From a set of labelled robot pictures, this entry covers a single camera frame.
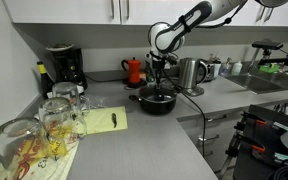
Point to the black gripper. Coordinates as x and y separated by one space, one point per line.
159 71

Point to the glass lid with black knob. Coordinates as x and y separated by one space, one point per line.
149 97

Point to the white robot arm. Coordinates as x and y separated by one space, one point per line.
170 36

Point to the black cooking pot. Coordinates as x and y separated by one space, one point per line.
157 108

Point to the red moka pot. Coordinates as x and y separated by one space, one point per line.
134 70

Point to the clear drinking glass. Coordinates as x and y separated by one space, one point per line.
65 91
55 116
17 143

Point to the black round moka stand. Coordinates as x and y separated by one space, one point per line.
142 83

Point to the stainless steel electric kettle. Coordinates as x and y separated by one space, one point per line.
188 73

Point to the steel kettle base with buttons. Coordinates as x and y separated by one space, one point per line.
194 91

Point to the stainless steel toaster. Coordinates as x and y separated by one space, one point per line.
211 71

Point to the small black object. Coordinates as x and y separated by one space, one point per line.
114 120

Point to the grey drawer cabinet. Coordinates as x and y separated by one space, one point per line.
190 133

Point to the clear pump dispenser bottle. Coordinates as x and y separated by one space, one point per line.
225 68

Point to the yellow mat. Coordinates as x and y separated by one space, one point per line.
97 121

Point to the white soap bottle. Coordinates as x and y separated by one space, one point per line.
237 68

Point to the black coffee maker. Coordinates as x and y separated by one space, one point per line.
69 65

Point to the steel sink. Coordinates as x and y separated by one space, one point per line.
257 83

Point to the black clamp with orange grip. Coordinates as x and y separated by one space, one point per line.
257 148
259 122

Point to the green plastic item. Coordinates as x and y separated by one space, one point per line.
269 68

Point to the dark wine bottle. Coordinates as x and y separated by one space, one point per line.
44 83

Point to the black perforated board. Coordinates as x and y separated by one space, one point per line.
264 136

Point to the printed kitchen towel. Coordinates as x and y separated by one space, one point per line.
62 165

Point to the black camera on stand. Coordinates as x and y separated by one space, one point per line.
267 45

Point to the white wall cabinet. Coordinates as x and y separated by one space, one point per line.
64 10

